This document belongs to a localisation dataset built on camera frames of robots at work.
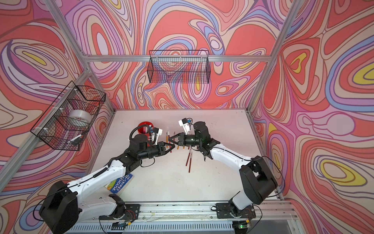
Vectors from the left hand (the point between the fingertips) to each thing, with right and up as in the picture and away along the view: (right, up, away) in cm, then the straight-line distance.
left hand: (176, 147), depth 74 cm
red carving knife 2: (+7, -12, +17) cm, 22 cm away
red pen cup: (-22, +10, +19) cm, 31 cm away
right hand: (-4, +2, +2) cm, 4 cm away
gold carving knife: (+1, 0, -1) cm, 1 cm away
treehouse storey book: (-32, -22, +5) cm, 40 cm away
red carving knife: (+6, -10, +19) cm, 22 cm away
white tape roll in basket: (-48, +16, -2) cm, 50 cm away
